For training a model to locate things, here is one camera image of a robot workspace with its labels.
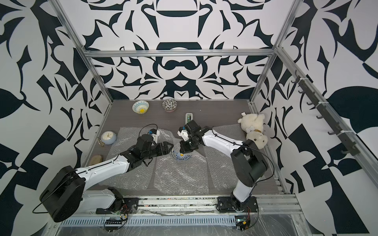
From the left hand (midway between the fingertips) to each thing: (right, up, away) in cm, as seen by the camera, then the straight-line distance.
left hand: (169, 143), depth 85 cm
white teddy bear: (+52, +10, +11) cm, 54 cm away
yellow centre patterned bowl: (-26, +23, +29) cm, 45 cm away
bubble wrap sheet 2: (-16, -19, -2) cm, 25 cm away
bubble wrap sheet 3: (+30, -17, 0) cm, 34 cm away
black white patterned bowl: (-4, +24, +30) cm, 39 cm away
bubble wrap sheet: (+4, -18, -2) cm, 19 cm away
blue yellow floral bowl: (+5, -8, +5) cm, 11 cm away
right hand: (+6, -3, +1) cm, 7 cm away
